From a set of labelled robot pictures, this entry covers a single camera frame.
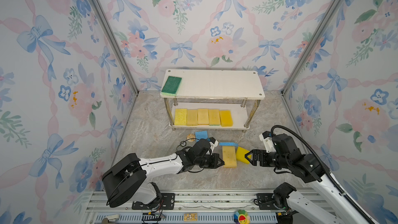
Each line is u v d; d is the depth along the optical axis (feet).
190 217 2.27
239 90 2.41
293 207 2.02
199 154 2.11
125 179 1.38
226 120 3.12
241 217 2.26
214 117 3.12
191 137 3.13
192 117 3.14
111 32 2.83
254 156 2.07
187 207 2.40
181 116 3.15
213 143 2.50
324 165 1.55
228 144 2.64
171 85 2.41
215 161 2.28
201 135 3.12
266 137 2.14
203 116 3.13
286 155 1.72
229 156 2.62
